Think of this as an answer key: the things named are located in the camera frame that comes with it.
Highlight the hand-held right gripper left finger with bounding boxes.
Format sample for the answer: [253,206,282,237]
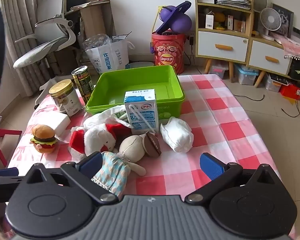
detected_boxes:
[20,152,119,204]

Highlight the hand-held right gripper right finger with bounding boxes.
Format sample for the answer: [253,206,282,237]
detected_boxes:
[185,152,282,204]

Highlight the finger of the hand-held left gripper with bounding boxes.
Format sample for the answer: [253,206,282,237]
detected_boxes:
[0,167,19,177]
[0,176,24,184]

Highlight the beige doll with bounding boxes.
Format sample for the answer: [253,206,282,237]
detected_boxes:
[91,135,147,198]

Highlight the white knotted cloth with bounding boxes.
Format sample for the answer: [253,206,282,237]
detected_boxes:
[83,105,132,130]

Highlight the burger plush toy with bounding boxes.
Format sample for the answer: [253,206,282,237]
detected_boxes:
[30,124,57,154]

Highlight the green plastic bin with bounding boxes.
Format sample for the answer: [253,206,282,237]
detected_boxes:
[85,65,185,118]

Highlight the red stool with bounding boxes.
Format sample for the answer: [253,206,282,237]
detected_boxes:
[0,127,23,168]

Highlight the pink checked tablecloth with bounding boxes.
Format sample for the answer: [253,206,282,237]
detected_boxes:
[9,74,297,240]

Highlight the white rolled cloth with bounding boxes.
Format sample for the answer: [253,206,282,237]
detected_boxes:
[160,117,194,153]

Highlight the white foam block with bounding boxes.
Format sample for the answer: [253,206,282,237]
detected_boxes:
[43,111,71,136]

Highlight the clear jar with gold lid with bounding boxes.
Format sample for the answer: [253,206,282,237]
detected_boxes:
[49,79,81,117]

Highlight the blue white milk carton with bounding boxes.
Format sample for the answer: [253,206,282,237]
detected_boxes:
[124,89,157,134]

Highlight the dark green can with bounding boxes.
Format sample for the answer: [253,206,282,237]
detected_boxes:
[72,65,95,106]

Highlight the clear storage box blue lid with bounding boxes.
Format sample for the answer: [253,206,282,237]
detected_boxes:
[233,63,260,86]

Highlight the clear storage box pink contents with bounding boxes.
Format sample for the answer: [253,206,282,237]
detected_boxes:
[207,60,229,79]

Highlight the white paper bag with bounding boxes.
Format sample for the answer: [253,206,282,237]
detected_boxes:
[85,38,136,75]

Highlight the red box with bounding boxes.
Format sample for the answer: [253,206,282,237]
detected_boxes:
[280,83,300,101]

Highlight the red snack bucket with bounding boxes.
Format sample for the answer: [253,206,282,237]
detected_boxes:
[150,29,188,75]

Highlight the tall wooden shelf cabinet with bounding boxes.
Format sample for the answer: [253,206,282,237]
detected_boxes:
[193,0,253,81]

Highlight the low wooden drawer cabinet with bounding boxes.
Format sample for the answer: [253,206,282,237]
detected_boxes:
[247,33,294,88]

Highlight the clear plastic bag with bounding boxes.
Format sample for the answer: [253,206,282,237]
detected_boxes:
[83,33,113,51]

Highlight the white office chair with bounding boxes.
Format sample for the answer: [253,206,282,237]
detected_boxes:
[13,0,77,108]

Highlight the small white box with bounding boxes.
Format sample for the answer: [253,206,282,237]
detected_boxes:
[205,13,215,29]

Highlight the pink floral cloth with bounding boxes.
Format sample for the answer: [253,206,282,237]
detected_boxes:
[274,33,300,62]

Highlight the yellow toy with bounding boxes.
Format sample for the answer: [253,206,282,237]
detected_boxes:
[214,12,227,30]

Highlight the purple pogo ball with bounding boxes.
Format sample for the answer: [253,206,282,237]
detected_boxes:
[155,1,193,34]

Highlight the beige curtain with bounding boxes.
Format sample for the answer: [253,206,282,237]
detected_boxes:
[0,0,56,97]

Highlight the small white desk fan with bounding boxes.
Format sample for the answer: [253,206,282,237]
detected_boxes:
[260,7,282,42]

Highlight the black monitor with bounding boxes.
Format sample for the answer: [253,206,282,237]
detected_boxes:
[66,0,87,11]

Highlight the stack of papers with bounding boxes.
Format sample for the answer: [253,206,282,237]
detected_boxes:
[213,0,252,11]

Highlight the dark picture frame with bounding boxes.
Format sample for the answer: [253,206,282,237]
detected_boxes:
[271,3,295,38]

